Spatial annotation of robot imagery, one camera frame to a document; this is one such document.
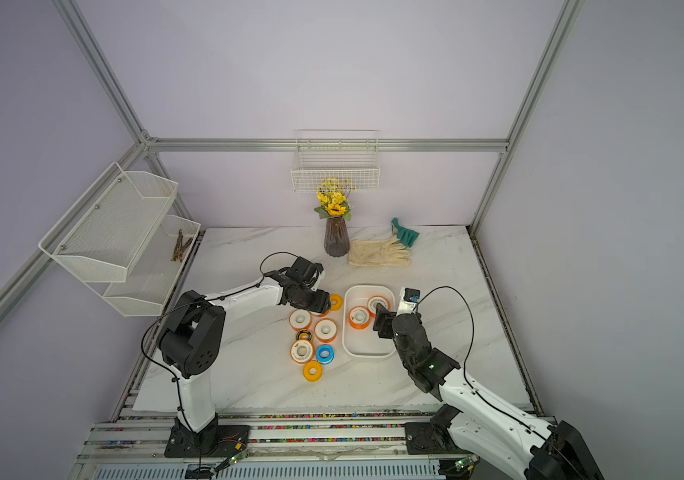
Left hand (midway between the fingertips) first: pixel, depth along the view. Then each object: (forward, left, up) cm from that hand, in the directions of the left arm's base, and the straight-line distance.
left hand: (320, 306), depth 95 cm
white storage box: (-11, -15, -5) cm, 19 cm away
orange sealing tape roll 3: (-7, -2, -2) cm, 8 cm away
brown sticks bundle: (+16, +47, +11) cm, 51 cm away
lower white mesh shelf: (+6, +53, +8) cm, 54 cm away
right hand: (-7, -21, +10) cm, 24 cm away
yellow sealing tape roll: (+3, -5, -2) cm, 6 cm away
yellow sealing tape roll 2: (-20, +1, -4) cm, 20 cm away
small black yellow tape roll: (-9, +5, -2) cm, 10 cm away
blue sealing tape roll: (-15, -2, -3) cm, 15 cm away
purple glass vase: (+24, -5, +7) cm, 25 cm away
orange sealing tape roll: (+3, -17, -2) cm, 18 cm away
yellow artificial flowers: (+26, -4, +25) cm, 36 cm away
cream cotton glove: (+24, -22, -2) cm, 33 cm away
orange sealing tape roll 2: (-3, +7, -3) cm, 8 cm away
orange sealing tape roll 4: (-14, +5, -2) cm, 15 cm away
